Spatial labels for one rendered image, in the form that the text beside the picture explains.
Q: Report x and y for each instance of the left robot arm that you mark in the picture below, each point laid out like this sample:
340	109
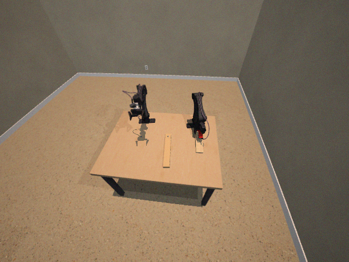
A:
198	118

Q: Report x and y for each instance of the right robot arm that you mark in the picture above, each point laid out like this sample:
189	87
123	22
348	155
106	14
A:
141	100

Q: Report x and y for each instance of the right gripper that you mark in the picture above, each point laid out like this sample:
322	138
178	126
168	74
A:
137	111

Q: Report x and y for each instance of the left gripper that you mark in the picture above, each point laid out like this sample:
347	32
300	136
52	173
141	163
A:
196	128

